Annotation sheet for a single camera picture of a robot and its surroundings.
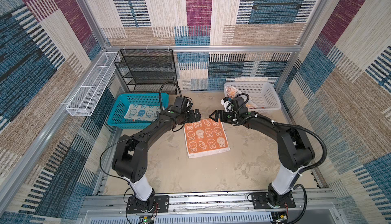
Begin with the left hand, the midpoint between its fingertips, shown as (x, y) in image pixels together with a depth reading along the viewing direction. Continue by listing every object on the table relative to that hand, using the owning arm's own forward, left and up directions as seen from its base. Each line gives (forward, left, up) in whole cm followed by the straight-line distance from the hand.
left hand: (195, 114), depth 89 cm
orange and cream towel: (-8, -6, -13) cm, 16 cm away
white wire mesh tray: (+8, +66, +3) cm, 66 cm away
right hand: (0, -12, -4) cm, 12 cm away
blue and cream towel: (+13, +36, -14) cm, 41 cm away
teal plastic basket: (+14, +51, -8) cm, 53 cm away
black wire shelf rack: (+36, +35, +4) cm, 50 cm away
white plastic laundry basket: (+26, -51, -12) cm, 58 cm away
